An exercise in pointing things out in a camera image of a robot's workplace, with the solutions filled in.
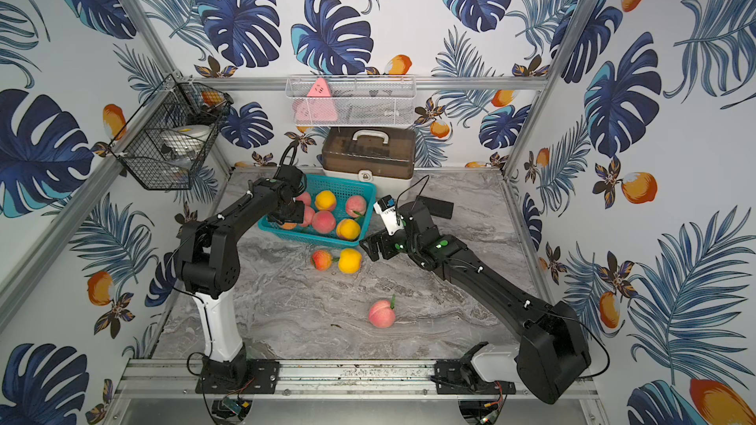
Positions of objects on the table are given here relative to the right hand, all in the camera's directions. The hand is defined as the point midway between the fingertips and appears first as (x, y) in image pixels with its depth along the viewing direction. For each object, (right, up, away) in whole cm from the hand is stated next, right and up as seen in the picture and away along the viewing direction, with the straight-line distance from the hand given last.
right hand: (376, 233), depth 80 cm
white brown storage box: (+2, +25, +24) cm, 34 cm away
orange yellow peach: (-28, +1, +15) cm, 32 cm away
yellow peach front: (-9, 0, +16) cm, 18 cm away
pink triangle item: (-18, +38, +10) cm, 43 cm away
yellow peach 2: (-8, -10, +10) cm, 16 cm away
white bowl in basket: (-52, +25, 0) cm, 57 cm away
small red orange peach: (-17, -9, +10) cm, 22 cm away
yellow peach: (-18, +9, +23) cm, 31 cm away
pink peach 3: (-18, +2, +17) cm, 24 cm away
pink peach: (-7, +8, +21) cm, 23 cm away
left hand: (-29, +5, +16) cm, 34 cm away
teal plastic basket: (-14, +5, +26) cm, 30 cm away
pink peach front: (+2, -22, -1) cm, 22 cm away
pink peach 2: (-23, +4, +17) cm, 29 cm away
